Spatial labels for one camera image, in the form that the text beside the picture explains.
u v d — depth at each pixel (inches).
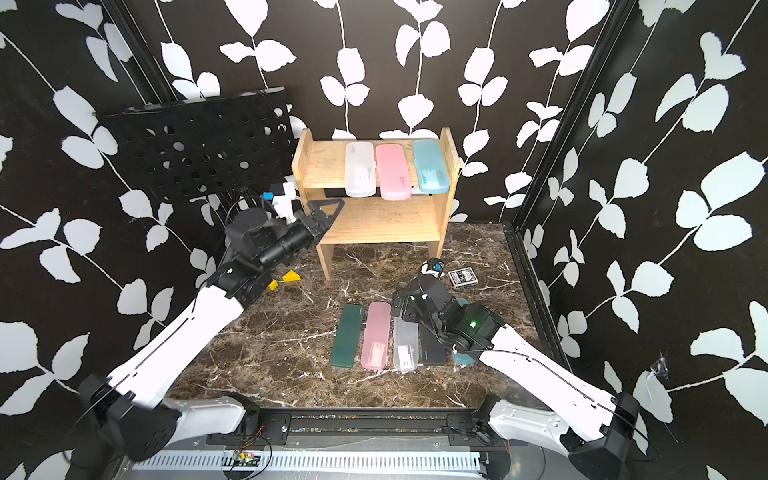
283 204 23.6
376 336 36.1
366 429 29.5
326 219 22.6
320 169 29.5
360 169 28.8
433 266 24.6
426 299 19.6
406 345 34.7
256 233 19.5
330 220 22.6
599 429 15.0
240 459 27.9
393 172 28.7
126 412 14.5
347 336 35.5
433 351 34.7
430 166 28.2
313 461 27.6
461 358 33.8
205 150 30.1
